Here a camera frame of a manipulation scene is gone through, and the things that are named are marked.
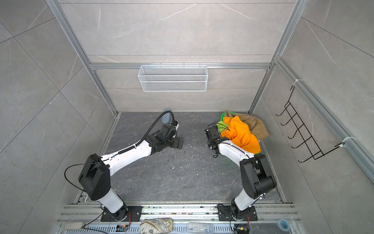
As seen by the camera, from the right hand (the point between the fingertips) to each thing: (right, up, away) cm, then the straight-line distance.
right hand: (218, 141), depth 94 cm
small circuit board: (-53, -40, -23) cm, 70 cm away
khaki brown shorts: (+26, +10, +3) cm, 28 cm away
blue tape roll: (+28, -39, -22) cm, 53 cm away
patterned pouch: (-33, -37, -26) cm, 56 cm away
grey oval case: (-37, +17, +21) cm, 46 cm away
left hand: (-26, +5, -7) cm, 28 cm away
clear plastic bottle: (-14, -38, -25) cm, 48 cm away
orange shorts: (+13, +4, -4) cm, 15 cm away
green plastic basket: (+6, +18, +12) cm, 23 cm away
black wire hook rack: (+33, +3, -31) cm, 45 cm away
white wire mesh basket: (-31, +44, +7) cm, 54 cm away
